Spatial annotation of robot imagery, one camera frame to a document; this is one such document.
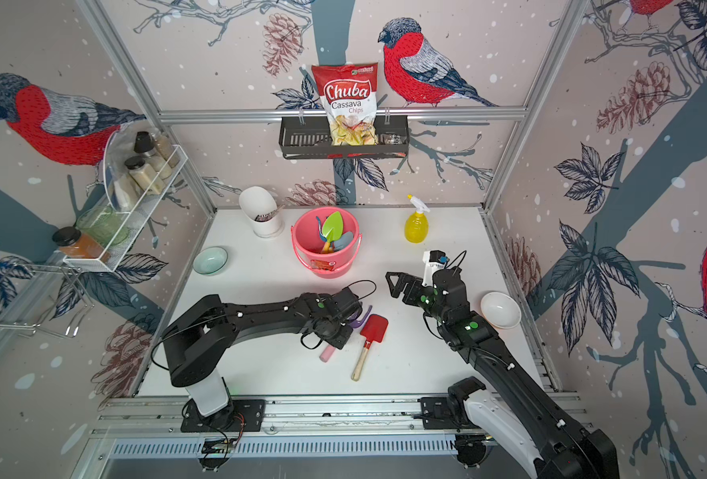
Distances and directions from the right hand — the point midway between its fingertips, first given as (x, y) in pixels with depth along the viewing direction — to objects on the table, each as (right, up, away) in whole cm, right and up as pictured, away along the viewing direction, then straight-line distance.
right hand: (398, 275), depth 79 cm
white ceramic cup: (-47, +20, +29) cm, 59 cm away
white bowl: (+32, -12, +10) cm, 36 cm away
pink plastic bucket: (-26, +8, +9) cm, 29 cm away
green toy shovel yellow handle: (-21, +12, +21) cm, 32 cm away
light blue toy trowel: (-16, +9, +21) cm, 28 cm away
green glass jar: (-71, +14, -10) cm, 73 cm away
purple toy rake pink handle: (-19, -22, +5) cm, 30 cm away
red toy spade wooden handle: (-6, -18, +9) cm, 21 cm away
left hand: (-14, -18, +7) cm, 24 cm away
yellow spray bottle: (+10, +14, +25) cm, 30 cm away
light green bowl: (-63, +2, +23) cm, 67 cm away
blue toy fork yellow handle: (-23, +10, +21) cm, 33 cm away
